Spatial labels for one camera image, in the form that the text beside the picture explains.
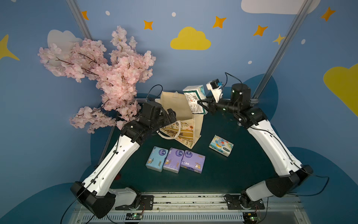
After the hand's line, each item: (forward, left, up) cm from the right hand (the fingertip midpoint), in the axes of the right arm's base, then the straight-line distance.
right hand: (202, 98), depth 67 cm
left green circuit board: (-47, +32, -41) cm, 70 cm away
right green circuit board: (-43, -28, -43) cm, 67 cm away
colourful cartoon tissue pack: (-5, -17, -37) cm, 41 cm away
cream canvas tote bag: (-1, +6, -24) cm, 25 cm away
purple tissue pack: (-17, +14, -37) cm, 43 cm away
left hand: (-5, +15, -8) cm, 17 cm away
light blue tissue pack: (-16, +25, -37) cm, 48 cm away
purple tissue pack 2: (-17, +2, -37) cm, 41 cm away
